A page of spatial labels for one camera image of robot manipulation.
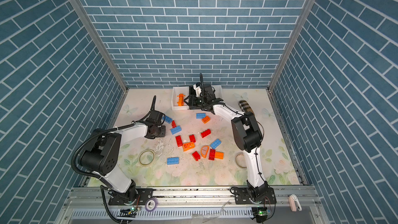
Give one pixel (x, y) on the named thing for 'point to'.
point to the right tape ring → (236, 161)
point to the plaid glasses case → (245, 107)
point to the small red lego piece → (173, 124)
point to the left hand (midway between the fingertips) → (165, 132)
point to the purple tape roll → (155, 206)
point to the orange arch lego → (204, 151)
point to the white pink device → (294, 203)
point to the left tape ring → (146, 157)
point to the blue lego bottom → (172, 160)
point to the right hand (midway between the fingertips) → (188, 101)
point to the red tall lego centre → (179, 141)
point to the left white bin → (176, 90)
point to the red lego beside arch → (212, 154)
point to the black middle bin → (192, 96)
